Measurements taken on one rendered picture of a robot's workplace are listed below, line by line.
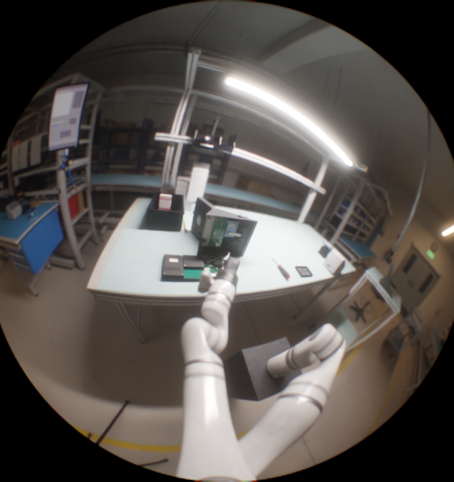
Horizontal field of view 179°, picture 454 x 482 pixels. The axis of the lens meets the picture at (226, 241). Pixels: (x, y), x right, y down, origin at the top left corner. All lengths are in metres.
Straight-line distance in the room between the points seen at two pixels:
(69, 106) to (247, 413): 2.67
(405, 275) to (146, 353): 7.26
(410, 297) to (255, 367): 6.74
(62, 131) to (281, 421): 1.61
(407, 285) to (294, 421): 6.80
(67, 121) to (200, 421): 1.49
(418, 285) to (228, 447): 6.97
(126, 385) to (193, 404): 1.28
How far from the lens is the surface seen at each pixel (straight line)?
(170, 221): 0.79
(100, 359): 1.60
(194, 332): 0.31
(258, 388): 0.65
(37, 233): 1.64
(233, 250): 0.74
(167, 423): 1.49
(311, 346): 0.44
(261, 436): 0.29
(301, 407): 0.28
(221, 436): 0.22
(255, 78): 0.89
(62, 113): 1.41
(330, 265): 1.17
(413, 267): 6.90
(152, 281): 0.55
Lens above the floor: 1.43
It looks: 31 degrees down
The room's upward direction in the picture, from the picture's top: 19 degrees clockwise
